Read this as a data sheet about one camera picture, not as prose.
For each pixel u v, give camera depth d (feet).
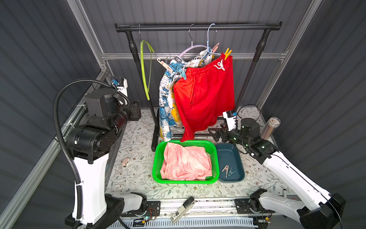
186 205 2.32
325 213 1.21
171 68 1.88
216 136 2.11
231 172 2.77
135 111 1.53
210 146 2.91
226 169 2.84
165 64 1.80
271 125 2.84
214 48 2.42
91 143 0.98
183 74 1.91
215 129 2.08
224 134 2.03
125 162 2.84
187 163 2.67
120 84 1.37
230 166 2.85
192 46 1.97
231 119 2.03
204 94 2.36
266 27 1.81
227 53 2.31
